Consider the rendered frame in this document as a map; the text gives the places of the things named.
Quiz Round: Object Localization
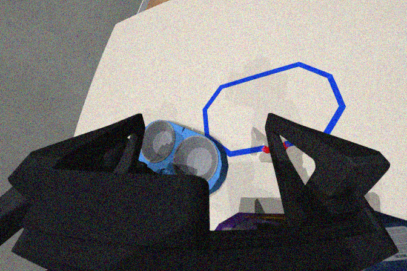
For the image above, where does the purple dry dog food bag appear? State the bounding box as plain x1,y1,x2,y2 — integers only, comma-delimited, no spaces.
215,211,407,271

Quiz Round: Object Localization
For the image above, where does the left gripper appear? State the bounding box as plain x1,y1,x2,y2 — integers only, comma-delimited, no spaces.
137,160,158,174

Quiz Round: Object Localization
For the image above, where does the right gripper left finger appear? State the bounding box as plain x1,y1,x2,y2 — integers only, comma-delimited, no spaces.
21,113,145,174

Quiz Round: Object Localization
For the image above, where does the grey metal bowl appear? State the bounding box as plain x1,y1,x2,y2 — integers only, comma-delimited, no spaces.
173,135,219,181
141,120,175,163

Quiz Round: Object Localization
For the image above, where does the blue tape outline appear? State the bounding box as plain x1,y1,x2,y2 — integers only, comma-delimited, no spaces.
203,62,346,157

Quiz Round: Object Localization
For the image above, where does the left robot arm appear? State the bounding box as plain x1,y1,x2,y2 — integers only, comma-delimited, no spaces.
0,138,129,246

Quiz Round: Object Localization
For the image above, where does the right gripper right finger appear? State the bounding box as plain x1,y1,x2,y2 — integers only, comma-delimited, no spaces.
265,113,390,227

